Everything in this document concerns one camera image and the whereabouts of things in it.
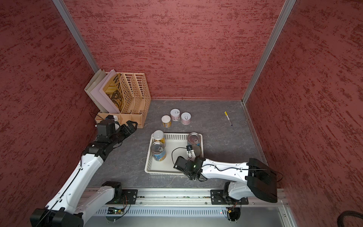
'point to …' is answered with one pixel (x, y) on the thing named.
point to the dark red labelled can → (197, 151)
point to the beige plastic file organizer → (135, 106)
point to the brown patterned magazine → (114, 90)
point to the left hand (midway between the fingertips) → (132, 129)
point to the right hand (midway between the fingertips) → (193, 167)
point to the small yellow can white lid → (166, 121)
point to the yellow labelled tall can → (158, 135)
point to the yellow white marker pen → (228, 117)
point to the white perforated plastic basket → (176, 145)
